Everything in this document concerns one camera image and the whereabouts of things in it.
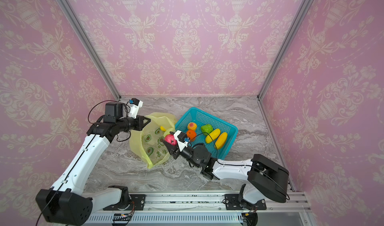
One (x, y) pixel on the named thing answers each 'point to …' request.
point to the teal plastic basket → (200, 117)
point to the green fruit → (207, 128)
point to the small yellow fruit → (162, 128)
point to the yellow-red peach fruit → (192, 126)
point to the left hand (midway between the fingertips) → (150, 120)
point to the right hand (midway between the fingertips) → (168, 136)
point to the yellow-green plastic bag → (148, 142)
